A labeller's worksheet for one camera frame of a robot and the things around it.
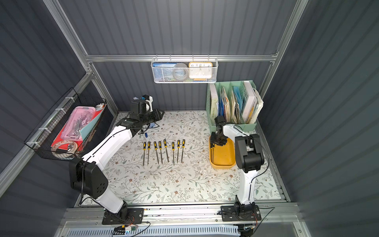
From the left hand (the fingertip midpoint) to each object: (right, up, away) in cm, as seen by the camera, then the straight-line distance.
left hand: (161, 110), depth 83 cm
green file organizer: (+45, +7, +12) cm, 47 cm away
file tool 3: (-7, -24, +16) cm, 30 cm away
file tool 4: (-4, -24, +16) cm, 29 cm away
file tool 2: (-12, -24, +16) cm, 32 cm away
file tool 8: (+11, -23, +16) cm, 30 cm away
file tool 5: (-2, -20, +19) cm, 28 cm away
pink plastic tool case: (-40, -4, -8) cm, 41 cm away
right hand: (+35, -19, +17) cm, 44 cm away
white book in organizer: (+56, +7, +13) cm, 58 cm away
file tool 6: (+5, -25, +16) cm, 30 cm away
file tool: (-15, -22, +16) cm, 31 cm away
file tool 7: (+8, -23, +17) cm, 30 cm away
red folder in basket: (-36, -17, -15) cm, 42 cm away
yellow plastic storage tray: (+37, -29, +11) cm, 48 cm away
